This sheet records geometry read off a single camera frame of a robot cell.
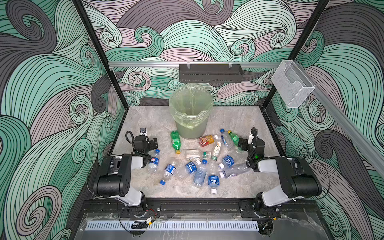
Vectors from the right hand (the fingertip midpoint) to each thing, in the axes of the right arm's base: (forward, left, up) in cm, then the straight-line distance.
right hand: (249, 137), depth 93 cm
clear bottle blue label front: (-24, +25, -1) cm, 35 cm away
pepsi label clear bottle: (-17, +59, -2) cm, 61 cm away
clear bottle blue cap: (+1, +13, -5) cm, 14 cm away
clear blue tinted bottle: (-23, +32, -2) cm, 39 cm away
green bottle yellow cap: (-3, +47, -1) cm, 47 cm away
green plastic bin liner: (+22, +38, +8) cm, 44 cm away
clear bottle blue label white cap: (-21, +38, 0) cm, 43 cm away
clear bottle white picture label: (-9, +22, -2) cm, 23 cm away
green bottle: (+1, +9, -1) cm, 9 cm away
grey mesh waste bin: (+7, +33, -6) cm, 34 cm away
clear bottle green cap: (-9, +35, -7) cm, 36 cm away
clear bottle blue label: (-21, +49, -1) cm, 54 cm away
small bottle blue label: (-16, +16, -1) cm, 22 cm away
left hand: (0, +66, 0) cm, 66 cm away
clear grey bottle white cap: (-19, +11, -7) cm, 24 cm away
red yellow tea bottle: (-1, +27, -2) cm, 27 cm away
